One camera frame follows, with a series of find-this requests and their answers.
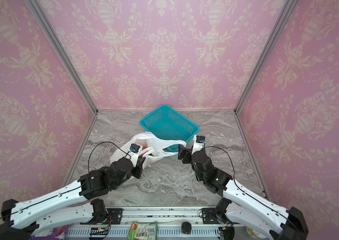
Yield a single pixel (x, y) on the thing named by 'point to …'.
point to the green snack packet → (143, 231)
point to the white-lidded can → (251, 232)
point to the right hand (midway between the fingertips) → (186, 145)
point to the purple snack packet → (58, 233)
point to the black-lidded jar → (186, 228)
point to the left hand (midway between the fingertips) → (145, 160)
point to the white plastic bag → (151, 147)
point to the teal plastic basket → (166, 122)
